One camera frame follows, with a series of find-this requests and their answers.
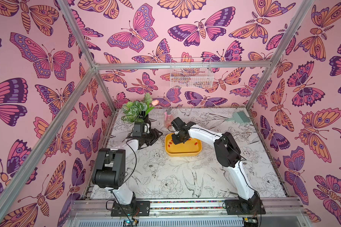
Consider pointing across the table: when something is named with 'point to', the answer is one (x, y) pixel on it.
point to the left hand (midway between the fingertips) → (162, 134)
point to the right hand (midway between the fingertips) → (172, 142)
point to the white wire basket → (193, 78)
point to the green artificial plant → (135, 111)
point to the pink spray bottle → (168, 118)
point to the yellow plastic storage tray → (192, 147)
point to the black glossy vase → (145, 117)
